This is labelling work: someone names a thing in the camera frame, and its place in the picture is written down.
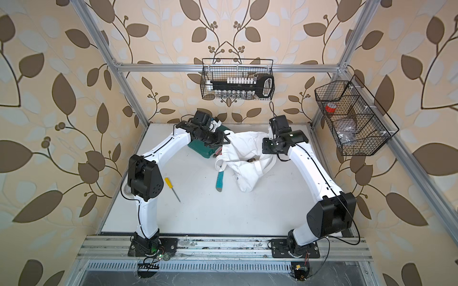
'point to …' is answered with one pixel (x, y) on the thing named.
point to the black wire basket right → (358, 127)
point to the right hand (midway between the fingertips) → (267, 147)
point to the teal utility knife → (219, 181)
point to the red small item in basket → (330, 107)
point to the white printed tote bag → (244, 158)
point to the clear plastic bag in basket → (346, 130)
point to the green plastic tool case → (200, 148)
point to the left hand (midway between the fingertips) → (223, 139)
